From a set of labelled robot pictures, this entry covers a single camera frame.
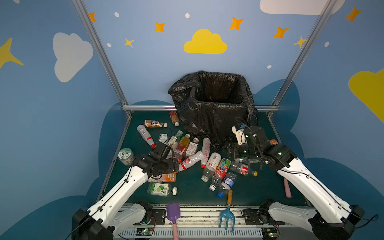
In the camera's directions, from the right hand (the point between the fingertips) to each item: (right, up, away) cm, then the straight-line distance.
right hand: (229, 143), depth 70 cm
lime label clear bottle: (-35, -26, +10) cm, 45 cm away
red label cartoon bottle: (-2, -18, +14) cm, 23 cm away
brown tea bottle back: (-32, +15, +41) cm, 54 cm away
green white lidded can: (-58, -9, +17) cm, 61 cm away
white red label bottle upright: (-9, -7, +25) cm, 27 cm away
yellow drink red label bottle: (-25, -5, +25) cm, 36 cm away
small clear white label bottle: (-40, +1, +40) cm, 57 cm away
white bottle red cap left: (-51, +3, +32) cm, 60 cm away
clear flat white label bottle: (-21, +2, +34) cm, 40 cm away
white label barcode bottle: (-6, -14, +17) cm, 22 cm away
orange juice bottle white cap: (-30, -20, +12) cm, 38 cm away
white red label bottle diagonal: (-14, -10, +18) cm, 25 cm away
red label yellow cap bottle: (+12, -17, +16) cm, 26 cm away
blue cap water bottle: (+1, -23, +10) cm, 25 cm away
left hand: (-28, -14, +7) cm, 32 cm away
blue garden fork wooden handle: (+1, -36, +4) cm, 37 cm away
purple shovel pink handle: (-28, -37, +7) cm, 47 cm away
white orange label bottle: (+37, -2, +28) cm, 46 cm away
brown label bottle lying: (-46, +10, +38) cm, 61 cm away
